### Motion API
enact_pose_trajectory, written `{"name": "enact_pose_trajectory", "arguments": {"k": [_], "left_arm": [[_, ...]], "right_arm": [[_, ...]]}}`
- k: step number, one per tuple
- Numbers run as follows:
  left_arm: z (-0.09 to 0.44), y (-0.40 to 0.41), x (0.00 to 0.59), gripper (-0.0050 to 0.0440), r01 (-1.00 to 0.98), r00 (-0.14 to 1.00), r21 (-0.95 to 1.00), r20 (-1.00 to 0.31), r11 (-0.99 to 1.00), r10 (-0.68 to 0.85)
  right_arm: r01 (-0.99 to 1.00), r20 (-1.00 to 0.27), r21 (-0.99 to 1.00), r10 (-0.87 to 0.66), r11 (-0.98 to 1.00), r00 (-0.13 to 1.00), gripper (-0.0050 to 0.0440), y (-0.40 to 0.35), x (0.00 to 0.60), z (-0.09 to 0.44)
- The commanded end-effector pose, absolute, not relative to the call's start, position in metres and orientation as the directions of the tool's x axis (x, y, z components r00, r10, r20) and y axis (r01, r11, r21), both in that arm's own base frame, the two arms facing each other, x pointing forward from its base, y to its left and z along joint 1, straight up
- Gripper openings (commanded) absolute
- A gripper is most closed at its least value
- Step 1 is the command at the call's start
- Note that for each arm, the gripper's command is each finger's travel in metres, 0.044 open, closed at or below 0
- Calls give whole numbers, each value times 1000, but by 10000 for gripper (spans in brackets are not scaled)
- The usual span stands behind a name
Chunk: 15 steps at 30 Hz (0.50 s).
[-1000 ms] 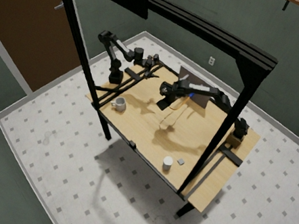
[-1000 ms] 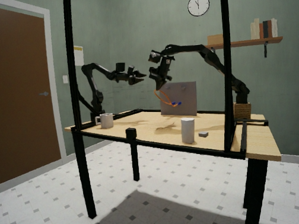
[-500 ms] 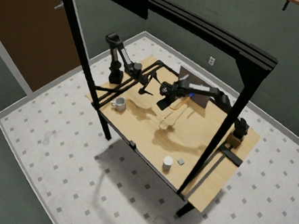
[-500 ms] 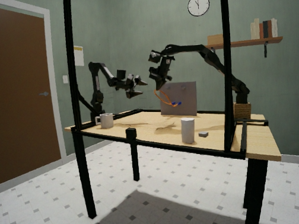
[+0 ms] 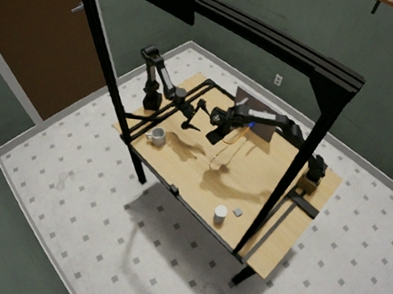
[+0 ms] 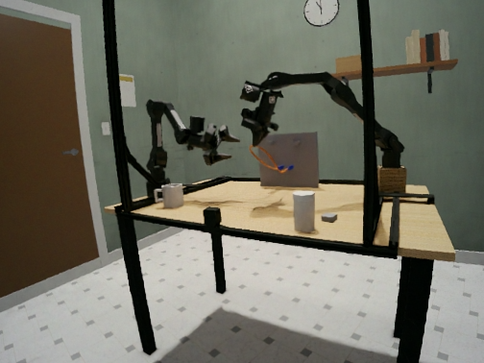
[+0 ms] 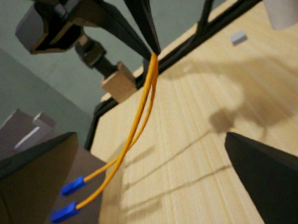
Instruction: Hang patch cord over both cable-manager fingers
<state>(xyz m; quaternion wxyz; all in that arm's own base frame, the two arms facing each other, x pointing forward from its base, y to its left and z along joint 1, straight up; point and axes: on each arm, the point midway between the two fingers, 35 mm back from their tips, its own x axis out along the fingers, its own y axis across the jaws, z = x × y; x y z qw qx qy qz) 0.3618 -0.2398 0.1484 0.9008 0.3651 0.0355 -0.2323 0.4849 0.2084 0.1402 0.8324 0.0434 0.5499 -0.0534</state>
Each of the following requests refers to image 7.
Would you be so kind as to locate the orange cable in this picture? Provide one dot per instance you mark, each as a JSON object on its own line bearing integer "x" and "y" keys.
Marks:
{"x": 150, "y": 80}

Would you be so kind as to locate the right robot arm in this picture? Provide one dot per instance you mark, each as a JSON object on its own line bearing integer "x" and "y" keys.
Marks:
{"x": 88, "y": 49}

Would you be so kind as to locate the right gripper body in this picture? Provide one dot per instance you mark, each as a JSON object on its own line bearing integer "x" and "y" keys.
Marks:
{"x": 42, "y": 19}

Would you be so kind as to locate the grey cylinder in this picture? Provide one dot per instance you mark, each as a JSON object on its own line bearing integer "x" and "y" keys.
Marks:
{"x": 282, "y": 14}

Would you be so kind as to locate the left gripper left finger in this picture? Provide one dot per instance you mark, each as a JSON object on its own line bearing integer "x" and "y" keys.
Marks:
{"x": 30, "y": 181}

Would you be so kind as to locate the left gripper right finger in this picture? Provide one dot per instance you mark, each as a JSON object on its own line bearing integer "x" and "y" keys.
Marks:
{"x": 269, "y": 176}

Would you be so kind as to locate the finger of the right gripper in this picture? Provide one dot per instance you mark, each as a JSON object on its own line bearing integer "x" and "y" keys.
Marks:
{"x": 141, "y": 13}
{"x": 109, "y": 18}

